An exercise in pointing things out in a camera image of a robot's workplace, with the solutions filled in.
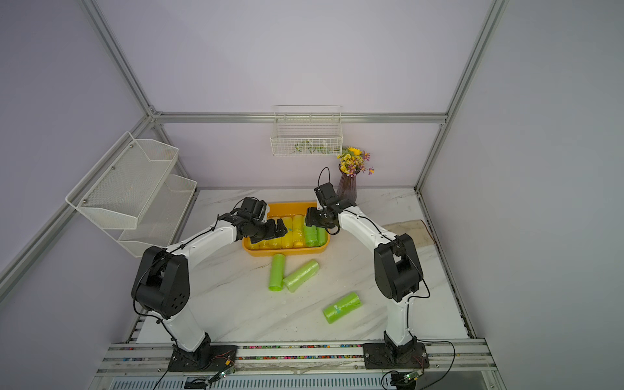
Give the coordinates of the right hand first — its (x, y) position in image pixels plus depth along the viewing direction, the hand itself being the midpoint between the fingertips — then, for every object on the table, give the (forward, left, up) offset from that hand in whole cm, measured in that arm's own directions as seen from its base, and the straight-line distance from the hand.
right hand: (313, 223), depth 93 cm
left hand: (-4, +14, -2) cm, 15 cm away
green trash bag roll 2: (-3, -3, -5) cm, 7 cm away
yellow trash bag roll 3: (+1, +6, -6) cm, 9 cm away
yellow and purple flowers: (+22, -17, +13) cm, 30 cm away
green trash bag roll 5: (-30, -9, -8) cm, 32 cm away
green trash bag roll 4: (-18, +5, -8) cm, 20 cm away
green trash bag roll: (-4, +1, -3) cm, 5 cm away
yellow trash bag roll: (-5, +17, -7) cm, 19 cm away
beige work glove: (+4, -44, -11) cm, 46 cm away
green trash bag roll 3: (-19, +14, -8) cm, 25 cm away
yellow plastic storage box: (+16, +12, -9) cm, 22 cm away
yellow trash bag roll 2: (-4, +11, -6) cm, 13 cm away
